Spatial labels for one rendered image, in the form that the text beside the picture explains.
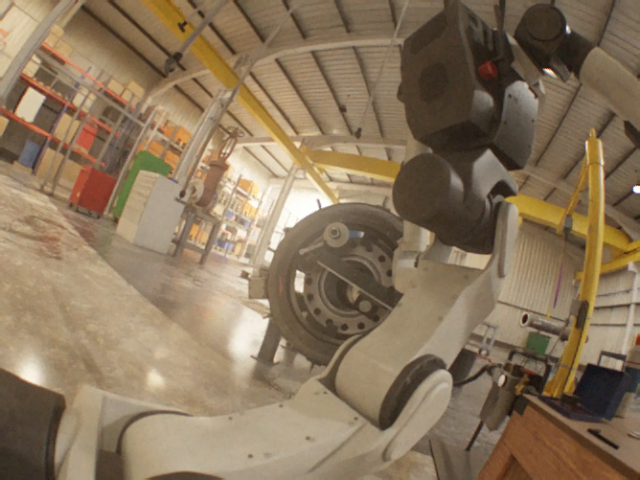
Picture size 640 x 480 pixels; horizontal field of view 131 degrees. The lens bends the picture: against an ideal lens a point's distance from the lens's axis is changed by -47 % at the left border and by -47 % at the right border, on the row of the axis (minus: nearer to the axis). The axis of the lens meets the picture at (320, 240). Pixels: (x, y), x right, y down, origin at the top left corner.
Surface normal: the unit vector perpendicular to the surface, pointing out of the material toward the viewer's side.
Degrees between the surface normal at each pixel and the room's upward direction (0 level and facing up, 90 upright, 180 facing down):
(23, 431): 32
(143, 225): 90
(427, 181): 98
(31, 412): 13
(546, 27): 119
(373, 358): 61
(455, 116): 113
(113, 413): 90
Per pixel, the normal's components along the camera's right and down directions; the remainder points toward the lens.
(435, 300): -0.51, -0.76
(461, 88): -0.93, 0.03
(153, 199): 0.87, 0.27
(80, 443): 0.53, -0.82
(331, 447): 0.54, 0.08
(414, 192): -0.81, -0.22
